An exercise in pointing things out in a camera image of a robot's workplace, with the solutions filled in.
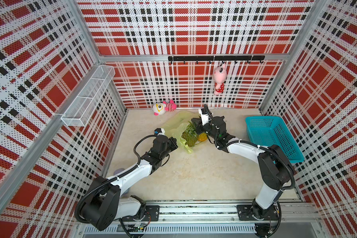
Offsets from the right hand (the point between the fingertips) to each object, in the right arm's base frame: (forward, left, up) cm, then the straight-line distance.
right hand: (193, 118), depth 85 cm
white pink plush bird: (+25, +24, -15) cm, 38 cm away
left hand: (-9, +9, -8) cm, 15 cm away
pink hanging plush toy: (+25, -17, +12) cm, 33 cm away
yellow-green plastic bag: (+11, +14, -19) cm, 26 cm away
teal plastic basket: (+8, -57, -23) cm, 62 cm away
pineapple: (-2, -6, -16) cm, 17 cm away
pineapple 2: (-6, +2, -7) cm, 9 cm away
